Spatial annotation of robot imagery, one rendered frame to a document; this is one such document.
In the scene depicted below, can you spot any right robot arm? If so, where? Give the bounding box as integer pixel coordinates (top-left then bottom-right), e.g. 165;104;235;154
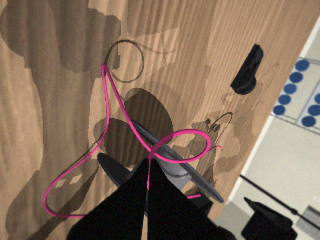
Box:
199;201;237;240

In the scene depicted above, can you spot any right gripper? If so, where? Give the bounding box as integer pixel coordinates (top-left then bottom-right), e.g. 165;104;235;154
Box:
241;197;298;240

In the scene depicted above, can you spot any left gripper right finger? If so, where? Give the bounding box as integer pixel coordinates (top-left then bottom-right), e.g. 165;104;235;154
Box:
147;159;227;240

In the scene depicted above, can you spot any black cable reel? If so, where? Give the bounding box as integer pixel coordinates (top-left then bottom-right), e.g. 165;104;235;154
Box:
97;119;225;218

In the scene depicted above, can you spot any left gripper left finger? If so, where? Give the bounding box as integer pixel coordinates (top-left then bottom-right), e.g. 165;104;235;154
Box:
66;158;149;240

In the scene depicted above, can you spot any thin magenta cable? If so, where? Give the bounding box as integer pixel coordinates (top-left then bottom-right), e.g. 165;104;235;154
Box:
43;63;222;217

